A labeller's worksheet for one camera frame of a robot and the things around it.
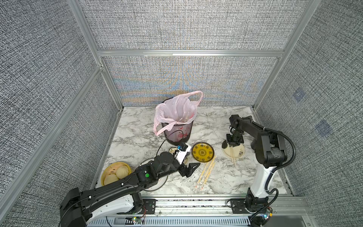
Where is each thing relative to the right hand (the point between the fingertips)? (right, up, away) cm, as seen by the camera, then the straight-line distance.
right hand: (231, 141), depth 96 cm
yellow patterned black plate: (-20, -7, -1) cm, 21 cm away
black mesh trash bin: (-35, +6, -12) cm, 37 cm away
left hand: (-26, -4, -28) cm, 39 cm away
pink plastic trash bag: (-34, +22, -4) cm, 41 cm away
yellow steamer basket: (-74, -16, -13) cm, 77 cm away
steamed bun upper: (-67, -14, -17) cm, 71 cm away
